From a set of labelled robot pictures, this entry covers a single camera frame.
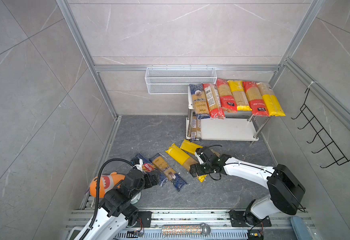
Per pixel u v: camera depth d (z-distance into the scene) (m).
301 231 0.68
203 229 0.67
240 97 0.78
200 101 0.75
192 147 0.98
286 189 0.44
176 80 1.01
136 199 0.76
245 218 0.66
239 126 1.10
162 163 0.90
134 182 0.55
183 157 0.95
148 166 0.88
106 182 0.77
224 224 0.73
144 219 0.73
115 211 0.49
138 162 0.68
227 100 0.76
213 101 0.74
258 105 0.74
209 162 0.66
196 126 1.01
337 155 0.62
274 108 0.73
